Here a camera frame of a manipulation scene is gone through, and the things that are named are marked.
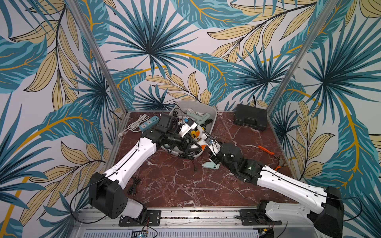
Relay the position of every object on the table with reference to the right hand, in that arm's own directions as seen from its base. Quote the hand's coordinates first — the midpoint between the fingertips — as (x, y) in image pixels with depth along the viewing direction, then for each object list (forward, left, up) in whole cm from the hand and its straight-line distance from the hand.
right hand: (211, 142), depth 74 cm
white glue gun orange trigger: (-2, +7, +3) cm, 7 cm away
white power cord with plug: (+30, +50, -20) cm, 62 cm away
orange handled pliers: (0, -45, -23) cm, 51 cm away
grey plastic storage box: (+44, +7, -15) cm, 47 cm away
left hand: (-3, +8, +1) cm, 9 cm away
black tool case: (+36, -36, -20) cm, 55 cm away
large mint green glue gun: (+31, +4, -16) cm, 35 cm away
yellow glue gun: (+18, +7, -16) cm, 25 cm away
